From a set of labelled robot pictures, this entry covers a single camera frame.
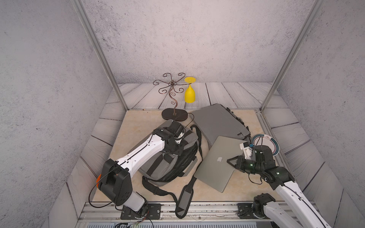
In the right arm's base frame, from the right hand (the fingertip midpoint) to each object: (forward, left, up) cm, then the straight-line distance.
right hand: (229, 162), depth 74 cm
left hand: (+7, +25, -3) cm, 26 cm away
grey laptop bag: (+38, 0, -11) cm, 39 cm away
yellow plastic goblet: (+45, +20, +7) cm, 50 cm away
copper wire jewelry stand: (+46, +32, -13) cm, 58 cm away
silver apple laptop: (+3, +5, -17) cm, 18 cm away
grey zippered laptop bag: (-2, +33, -5) cm, 33 cm away
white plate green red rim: (+24, -34, -17) cm, 45 cm away
